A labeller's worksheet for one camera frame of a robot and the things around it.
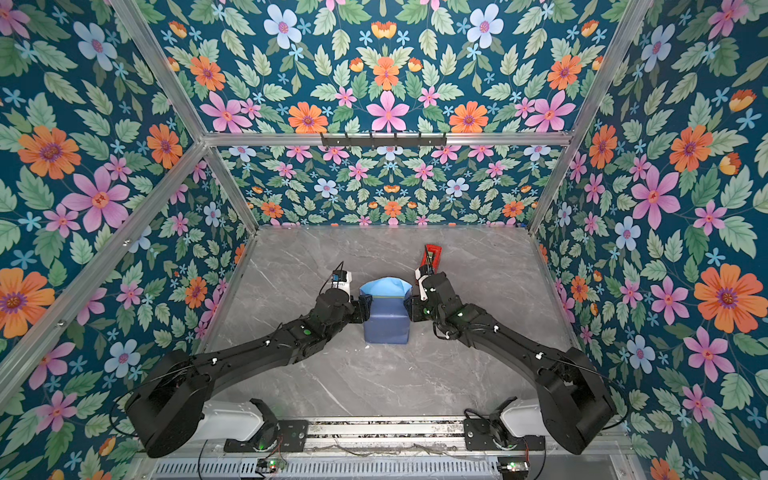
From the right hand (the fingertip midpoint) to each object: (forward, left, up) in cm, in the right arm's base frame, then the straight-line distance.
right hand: (409, 300), depth 85 cm
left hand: (+1, +11, +3) cm, 12 cm away
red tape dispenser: (+21, -8, -7) cm, 24 cm away
